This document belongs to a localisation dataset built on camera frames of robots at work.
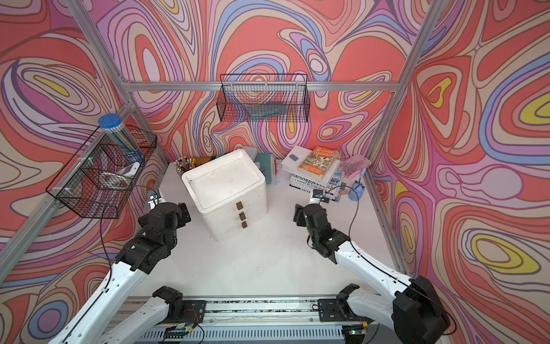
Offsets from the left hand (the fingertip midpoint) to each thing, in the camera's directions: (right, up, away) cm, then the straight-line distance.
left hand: (171, 209), depth 74 cm
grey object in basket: (+28, +44, +28) cm, 59 cm away
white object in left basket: (-16, +10, -2) cm, 19 cm away
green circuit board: (+2, -42, -1) cm, 42 cm away
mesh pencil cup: (-6, +18, +25) cm, 31 cm away
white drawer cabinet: (+20, +5, +4) cm, 21 cm away
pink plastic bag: (+80, +19, +44) cm, 93 cm away
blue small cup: (+74, +5, +25) cm, 79 cm away
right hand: (+49, -2, +10) cm, 50 cm away
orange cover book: (+57, +19, +30) cm, 67 cm away
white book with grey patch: (+46, +22, +37) cm, 63 cm away
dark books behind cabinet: (+31, +21, +44) cm, 57 cm away
